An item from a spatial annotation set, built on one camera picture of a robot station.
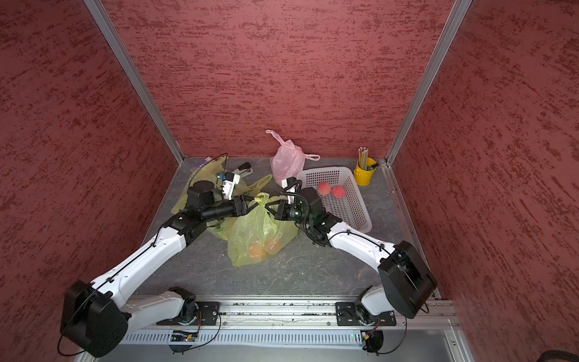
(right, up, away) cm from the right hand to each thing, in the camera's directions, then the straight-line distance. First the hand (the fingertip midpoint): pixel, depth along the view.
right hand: (264, 211), depth 76 cm
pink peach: (+31, +5, +25) cm, 40 cm away
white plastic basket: (+36, -2, +23) cm, 43 cm away
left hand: (-2, +2, -1) cm, 3 cm away
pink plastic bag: (+7, +20, +27) cm, 34 cm away
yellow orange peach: (+3, -12, +1) cm, 13 cm away
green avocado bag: (-33, +15, +33) cm, 49 cm away
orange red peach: (-3, -13, -1) cm, 14 cm away
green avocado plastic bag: (-2, -8, -1) cm, 8 cm away
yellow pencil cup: (+44, +13, +27) cm, 53 cm away
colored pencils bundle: (+43, +22, +26) cm, 55 cm away
